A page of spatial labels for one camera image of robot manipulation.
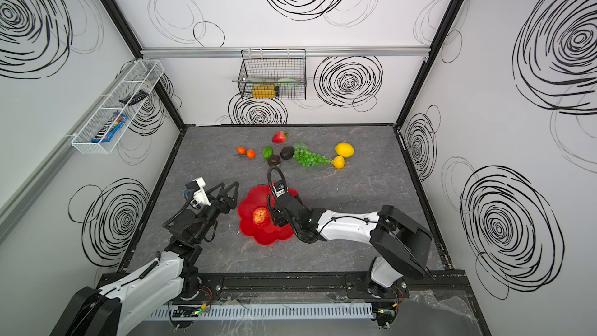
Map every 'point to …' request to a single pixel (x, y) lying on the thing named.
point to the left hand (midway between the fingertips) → (233, 184)
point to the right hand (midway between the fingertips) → (277, 203)
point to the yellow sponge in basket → (263, 91)
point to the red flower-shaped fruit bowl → (259, 196)
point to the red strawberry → (280, 137)
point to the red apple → (260, 216)
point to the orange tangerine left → (241, 150)
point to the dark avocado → (287, 152)
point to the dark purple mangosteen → (274, 160)
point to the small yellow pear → (338, 162)
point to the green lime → (267, 152)
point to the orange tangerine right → (250, 153)
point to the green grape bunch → (307, 159)
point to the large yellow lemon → (344, 149)
